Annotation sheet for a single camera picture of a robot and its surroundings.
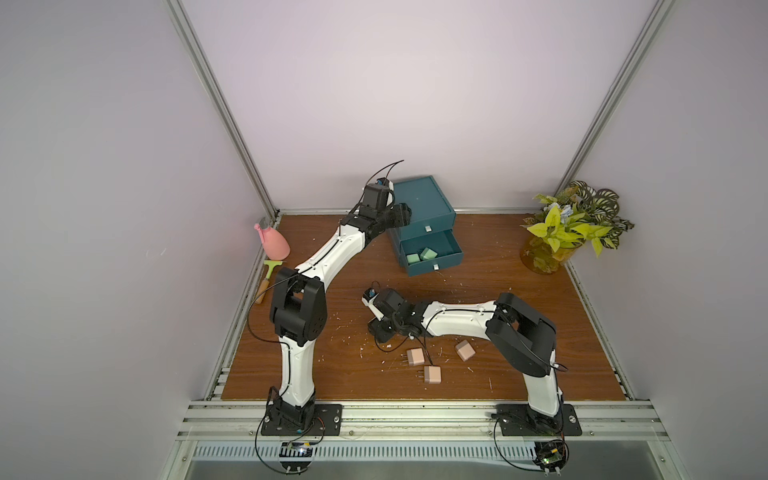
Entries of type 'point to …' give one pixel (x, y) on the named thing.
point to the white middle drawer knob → (436, 267)
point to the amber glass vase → (549, 248)
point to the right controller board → (552, 455)
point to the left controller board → (295, 457)
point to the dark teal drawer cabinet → (429, 207)
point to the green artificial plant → (579, 213)
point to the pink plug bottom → (432, 374)
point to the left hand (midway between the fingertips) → (409, 210)
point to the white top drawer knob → (428, 228)
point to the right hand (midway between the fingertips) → (373, 320)
